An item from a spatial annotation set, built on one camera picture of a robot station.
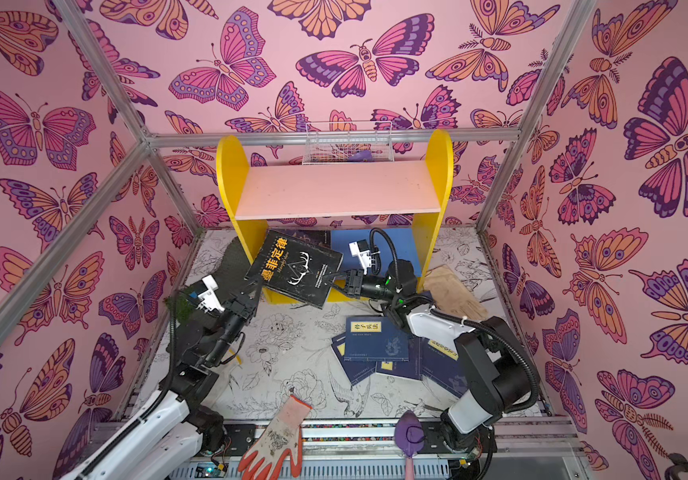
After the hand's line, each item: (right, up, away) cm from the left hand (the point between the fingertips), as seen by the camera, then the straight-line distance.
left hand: (263, 279), depth 68 cm
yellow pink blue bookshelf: (+7, +17, +56) cm, 59 cm away
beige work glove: (+54, -8, +32) cm, 63 cm away
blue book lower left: (+21, -27, +15) cm, 37 cm away
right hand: (+14, 0, +4) cm, 14 cm away
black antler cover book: (+6, +2, +6) cm, 9 cm away
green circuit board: (-14, -47, +4) cm, 49 cm away
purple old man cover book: (+11, +11, +27) cm, 31 cm away
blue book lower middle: (+36, -26, +14) cm, 46 cm away
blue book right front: (+47, -28, +20) cm, 58 cm away
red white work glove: (+3, -39, +5) cm, 40 cm away
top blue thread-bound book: (+27, -19, +18) cm, 38 cm away
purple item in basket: (+24, +38, +27) cm, 52 cm away
